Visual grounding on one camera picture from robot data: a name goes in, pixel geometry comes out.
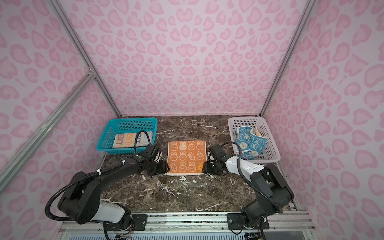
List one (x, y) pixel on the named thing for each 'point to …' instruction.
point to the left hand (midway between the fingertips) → (167, 168)
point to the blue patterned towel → (251, 144)
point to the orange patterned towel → (186, 157)
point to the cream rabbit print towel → (127, 140)
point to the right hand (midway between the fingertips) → (206, 170)
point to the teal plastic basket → (113, 127)
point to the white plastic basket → (270, 154)
